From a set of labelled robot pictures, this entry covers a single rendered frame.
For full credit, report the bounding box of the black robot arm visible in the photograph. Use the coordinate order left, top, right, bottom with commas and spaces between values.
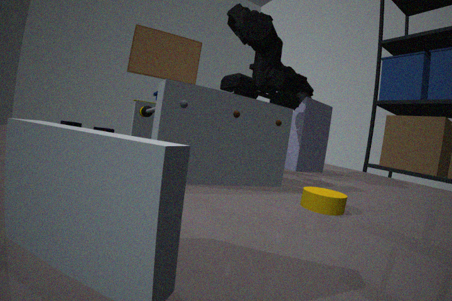
227, 3, 314, 105

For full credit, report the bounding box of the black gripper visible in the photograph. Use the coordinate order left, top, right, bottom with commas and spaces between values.
220, 56, 300, 108

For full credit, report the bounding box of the yellow short cylinder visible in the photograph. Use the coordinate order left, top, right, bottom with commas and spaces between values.
300, 187, 348, 216

